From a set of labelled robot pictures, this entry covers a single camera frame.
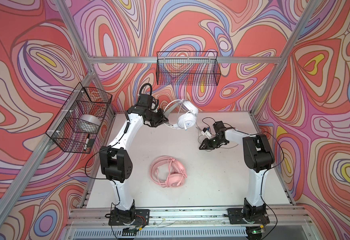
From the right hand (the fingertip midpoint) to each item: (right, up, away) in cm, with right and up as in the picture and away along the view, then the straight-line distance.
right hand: (203, 150), depth 98 cm
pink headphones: (-23, -10, -14) cm, 29 cm away
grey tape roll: (-60, +18, -28) cm, 69 cm away
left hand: (-22, +21, -14) cm, 33 cm away
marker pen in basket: (-62, +8, -26) cm, 68 cm away
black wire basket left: (-69, +30, -18) cm, 78 cm away
